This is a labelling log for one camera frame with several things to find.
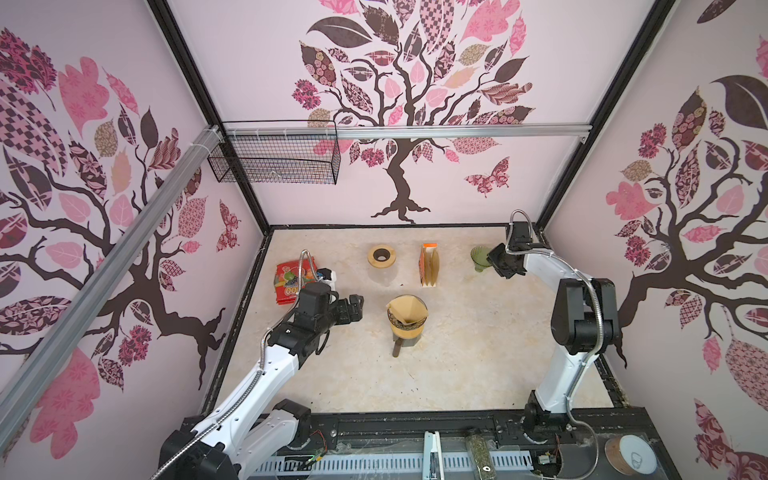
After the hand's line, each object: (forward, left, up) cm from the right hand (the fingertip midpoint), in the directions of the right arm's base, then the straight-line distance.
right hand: (492, 256), depth 100 cm
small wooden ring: (-3, +38, +1) cm, 38 cm away
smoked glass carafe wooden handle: (-28, +31, -6) cm, 42 cm away
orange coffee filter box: (+12, +19, -8) cm, 23 cm away
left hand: (-22, +46, +6) cm, 51 cm away
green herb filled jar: (-56, +15, -4) cm, 58 cm away
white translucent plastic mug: (-6, +37, -2) cm, 38 cm away
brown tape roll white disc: (-56, -19, -2) cm, 60 cm away
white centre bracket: (-53, +25, -5) cm, 59 cm away
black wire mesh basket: (+24, +71, +26) cm, 80 cm away
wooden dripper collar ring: (-28, +30, +1) cm, 42 cm away
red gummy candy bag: (-5, +71, -4) cm, 71 cm away
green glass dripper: (0, +4, 0) cm, 4 cm away
